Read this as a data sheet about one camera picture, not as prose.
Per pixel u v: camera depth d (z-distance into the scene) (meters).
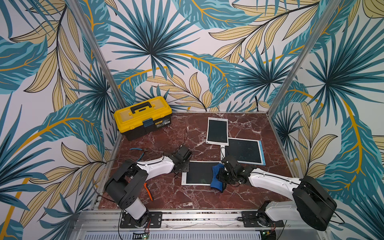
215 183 0.83
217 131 1.07
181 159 0.71
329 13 0.70
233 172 0.66
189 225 0.73
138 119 0.93
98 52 0.83
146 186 0.83
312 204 0.42
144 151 0.97
